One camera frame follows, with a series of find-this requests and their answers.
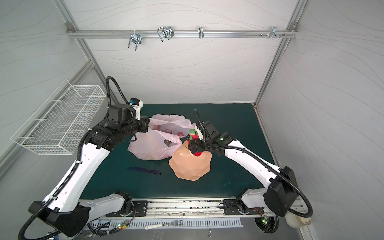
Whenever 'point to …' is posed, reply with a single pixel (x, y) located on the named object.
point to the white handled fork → (178, 223)
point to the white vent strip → (121, 225)
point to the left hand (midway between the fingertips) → (151, 117)
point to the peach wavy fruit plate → (188, 166)
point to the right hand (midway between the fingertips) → (197, 141)
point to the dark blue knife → (154, 171)
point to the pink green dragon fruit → (193, 136)
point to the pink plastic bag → (162, 138)
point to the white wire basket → (58, 126)
